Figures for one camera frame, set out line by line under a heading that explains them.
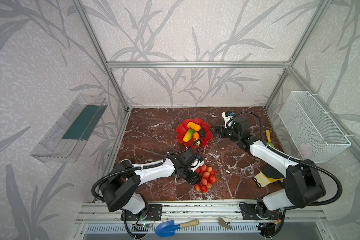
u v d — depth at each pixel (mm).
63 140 633
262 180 841
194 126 1006
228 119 772
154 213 725
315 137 621
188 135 994
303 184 431
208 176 805
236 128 689
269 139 994
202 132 1006
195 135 990
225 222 693
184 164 664
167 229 693
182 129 1044
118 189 427
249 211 735
